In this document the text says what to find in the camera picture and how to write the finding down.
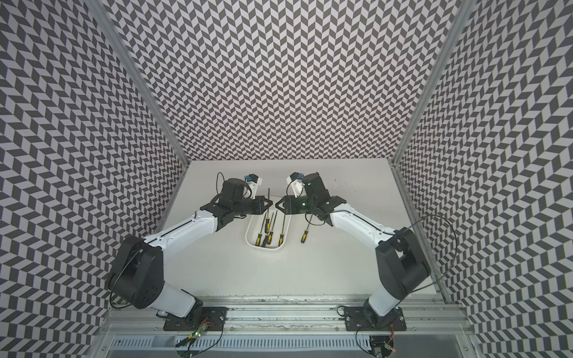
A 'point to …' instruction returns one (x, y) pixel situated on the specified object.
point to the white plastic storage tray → (255, 222)
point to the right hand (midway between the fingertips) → (281, 208)
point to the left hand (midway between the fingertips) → (272, 205)
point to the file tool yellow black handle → (282, 235)
